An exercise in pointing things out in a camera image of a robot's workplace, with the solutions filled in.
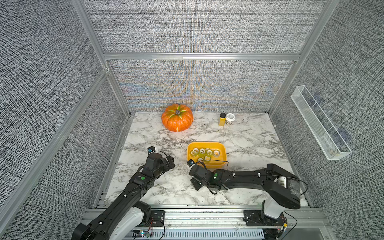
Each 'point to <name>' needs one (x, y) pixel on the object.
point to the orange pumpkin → (177, 117)
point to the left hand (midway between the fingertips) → (170, 159)
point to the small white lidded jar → (230, 118)
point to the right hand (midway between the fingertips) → (191, 174)
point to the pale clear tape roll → (209, 152)
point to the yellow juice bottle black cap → (222, 119)
